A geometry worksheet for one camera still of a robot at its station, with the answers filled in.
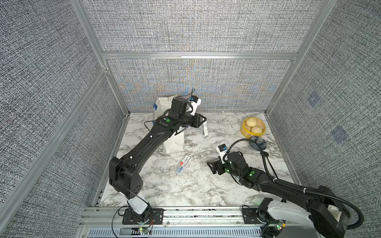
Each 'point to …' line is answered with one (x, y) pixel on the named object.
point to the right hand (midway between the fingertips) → (212, 156)
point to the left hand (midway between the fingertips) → (207, 117)
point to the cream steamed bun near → (256, 129)
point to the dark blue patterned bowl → (255, 146)
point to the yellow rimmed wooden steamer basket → (245, 130)
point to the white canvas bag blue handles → (175, 143)
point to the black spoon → (266, 153)
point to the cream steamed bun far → (251, 122)
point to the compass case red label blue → (179, 168)
